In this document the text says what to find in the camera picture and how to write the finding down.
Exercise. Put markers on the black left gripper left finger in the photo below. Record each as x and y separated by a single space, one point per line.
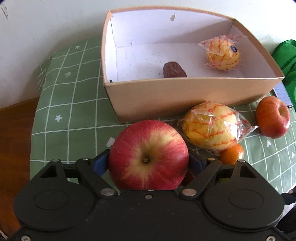
90 172

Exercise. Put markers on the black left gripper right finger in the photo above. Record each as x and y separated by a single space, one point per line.
203 170

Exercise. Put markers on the large red yellow apple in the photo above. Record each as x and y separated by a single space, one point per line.
149 154

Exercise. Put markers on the small orange mandarin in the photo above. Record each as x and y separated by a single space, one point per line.
232 154

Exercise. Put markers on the wrapped yellow fruit on cloth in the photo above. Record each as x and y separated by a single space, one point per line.
215 127

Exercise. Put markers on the green checked tablecloth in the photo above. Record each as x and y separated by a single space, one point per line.
74 119

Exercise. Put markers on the red apple on cloth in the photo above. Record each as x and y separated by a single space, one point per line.
272 117

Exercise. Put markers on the brown date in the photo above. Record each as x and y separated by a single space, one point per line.
173 70

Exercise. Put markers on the smartphone with lit screen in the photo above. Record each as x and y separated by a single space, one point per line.
281 93

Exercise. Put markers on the cardboard box white inside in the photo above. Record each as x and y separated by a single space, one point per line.
137 42

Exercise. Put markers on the wrapped yellow fruit in box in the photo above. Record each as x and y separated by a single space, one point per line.
222 52

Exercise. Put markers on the green fabric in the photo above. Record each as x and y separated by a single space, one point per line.
285 56

